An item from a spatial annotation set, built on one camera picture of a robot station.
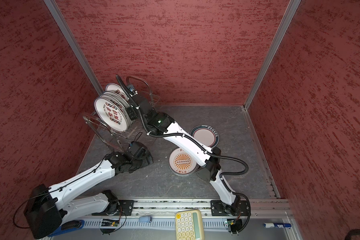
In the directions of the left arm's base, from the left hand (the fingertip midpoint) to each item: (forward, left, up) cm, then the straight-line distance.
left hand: (146, 164), depth 82 cm
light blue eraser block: (-25, -3, -5) cm, 26 cm away
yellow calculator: (-27, -24, -5) cm, 37 cm away
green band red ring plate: (+26, -37, -6) cm, 45 cm away
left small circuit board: (-27, +15, -10) cm, 32 cm away
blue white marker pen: (-27, -64, -6) cm, 70 cm away
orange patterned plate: (+3, -20, -5) cm, 20 cm away
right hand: (+18, +3, +30) cm, 35 cm away
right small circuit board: (-27, -46, -8) cm, 54 cm away
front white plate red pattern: (+13, +14, +27) cm, 33 cm away
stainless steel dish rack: (+16, +18, 0) cm, 24 cm away
